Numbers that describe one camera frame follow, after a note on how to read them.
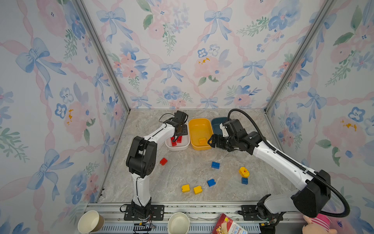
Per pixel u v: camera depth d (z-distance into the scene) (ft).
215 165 2.94
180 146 3.14
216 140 2.30
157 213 2.44
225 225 2.22
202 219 2.40
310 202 1.44
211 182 2.76
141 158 1.80
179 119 2.51
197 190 2.62
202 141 3.29
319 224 2.17
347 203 1.22
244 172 2.81
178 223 2.35
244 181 2.73
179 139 3.30
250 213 2.39
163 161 3.02
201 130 3.58
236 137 1.97
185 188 2.63
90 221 2.35
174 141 3.22
